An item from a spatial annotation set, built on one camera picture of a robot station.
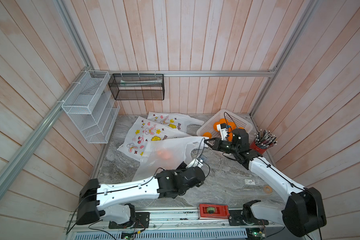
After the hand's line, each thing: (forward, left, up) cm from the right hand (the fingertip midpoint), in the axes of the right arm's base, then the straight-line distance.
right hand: (204, 140), depth 79 cm
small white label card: (-15, -27, -20) cm, 37 cm away
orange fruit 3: (+15, -5, -15) cm, 22 cm away
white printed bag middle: (+18, +47, -18) cm, 53 cm away
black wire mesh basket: (+41, +44, +6) cm, 60 cm away
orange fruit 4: (+25, -24, -15) cm, 38 cm away
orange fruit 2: (+32, -19, -18) cm, 41 cm away
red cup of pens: (+5, -36, -6) cm, 37 cm away
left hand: (-15, +7, -1) cm, 17 cm away
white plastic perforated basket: (+34, -20, -13) cm, 42 cm away
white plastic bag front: (-4, +10, -3) cm, 11 cm away
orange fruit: (-1, +22, -14) cm, 26 cm away
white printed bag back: (+31, +17, -19) cm, 40 cm away
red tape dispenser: (-31, -4, -16) cm, 35 cm away
